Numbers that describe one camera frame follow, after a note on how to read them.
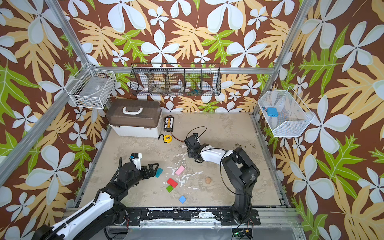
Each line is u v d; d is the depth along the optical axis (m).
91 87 0.87
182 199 0.80
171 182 0.86
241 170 0.49
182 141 1.05
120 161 0.65
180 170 0.89
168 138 1.04
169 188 0.84
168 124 1.11
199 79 0.98
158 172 0.80
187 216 0.75
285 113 0.84
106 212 0.56
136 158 0.75
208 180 0.84
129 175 0.64
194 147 0.75
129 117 0.90
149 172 0.75
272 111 0.86
